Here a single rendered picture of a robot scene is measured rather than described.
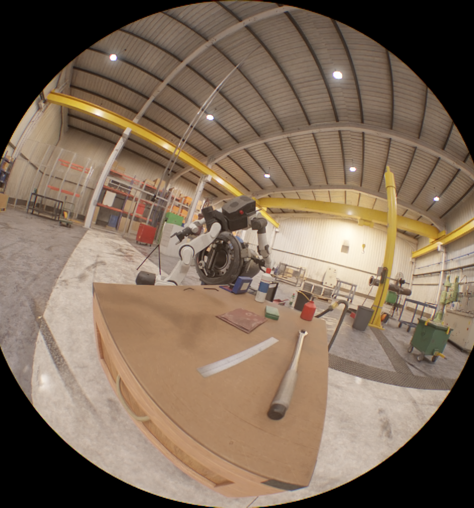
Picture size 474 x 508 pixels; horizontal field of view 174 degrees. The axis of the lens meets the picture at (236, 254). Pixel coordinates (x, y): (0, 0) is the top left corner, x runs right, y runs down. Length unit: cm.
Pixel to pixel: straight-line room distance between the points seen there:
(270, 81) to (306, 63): 193
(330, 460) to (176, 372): 83
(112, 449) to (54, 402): 29
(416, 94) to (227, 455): 904
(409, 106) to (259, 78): 659
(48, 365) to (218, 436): 88
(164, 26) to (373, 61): 759
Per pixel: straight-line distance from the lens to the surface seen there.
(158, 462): 74
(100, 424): 80
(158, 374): 34
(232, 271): 184
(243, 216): 147
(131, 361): 36
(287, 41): 784
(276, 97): 875
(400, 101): 896
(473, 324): 534
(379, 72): 835
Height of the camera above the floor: 73
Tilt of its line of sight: level
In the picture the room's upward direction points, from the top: 16 degrees clockwise
